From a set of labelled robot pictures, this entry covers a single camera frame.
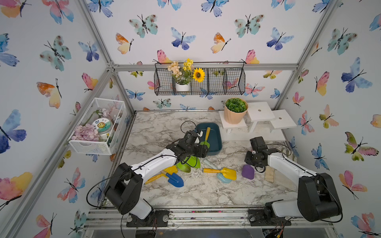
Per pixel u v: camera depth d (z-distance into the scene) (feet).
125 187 1.42
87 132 1.96
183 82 3.03
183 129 3.66
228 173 2.87
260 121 3.13
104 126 2.15
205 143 3.33
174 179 2.84
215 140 3.40
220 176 2.84
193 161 3.01
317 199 1.39
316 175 1.51
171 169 2.92
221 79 3.23
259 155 2.14
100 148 2.16
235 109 2.77
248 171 2.81
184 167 2.96
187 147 2.15
